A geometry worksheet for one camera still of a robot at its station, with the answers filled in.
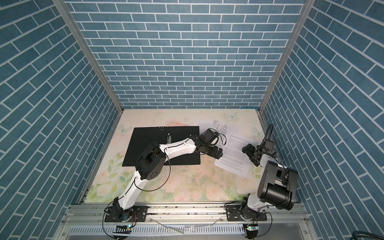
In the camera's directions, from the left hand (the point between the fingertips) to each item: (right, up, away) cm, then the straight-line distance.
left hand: (217, 153), depth 93 cm
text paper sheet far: (-8, +16, +17) cm, 25 cm away
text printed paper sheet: (+10, -4, 0) cm, 11 cm away
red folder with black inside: (-53, +9, +12) cm, 55 cm away
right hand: (+19, +2, 0) cm, 19 cm away
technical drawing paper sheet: (+7, +13, +14) cm, 21 cm away
